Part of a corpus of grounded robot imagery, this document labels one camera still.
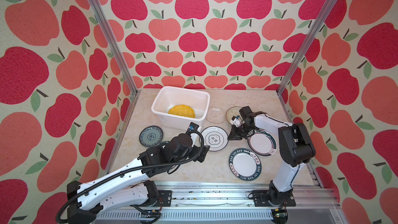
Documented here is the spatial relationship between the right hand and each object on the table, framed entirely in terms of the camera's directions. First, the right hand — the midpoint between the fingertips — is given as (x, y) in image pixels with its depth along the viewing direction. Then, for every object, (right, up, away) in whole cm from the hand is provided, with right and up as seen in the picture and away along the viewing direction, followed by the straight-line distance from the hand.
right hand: (231, 138), depth 92 cm
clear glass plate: (-8, +13, +16) cm, 22 cm away
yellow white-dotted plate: (-32, +17, +16) cm, 39 cm away
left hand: (-17, +2, -24) cm, 30 cm away
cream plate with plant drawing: (+5, +16, +15) cm, 22 cm away
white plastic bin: (-42, +26, +11) cm, 51 cm away
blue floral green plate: (-50, +1, +4) cm, 51 cm away
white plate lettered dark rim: (+7, -14, -5) cm, 16 cm away
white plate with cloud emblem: (-9, 0, +3) cm, 10 cm away
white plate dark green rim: (+20, -4, +2) cm, 20 cm away
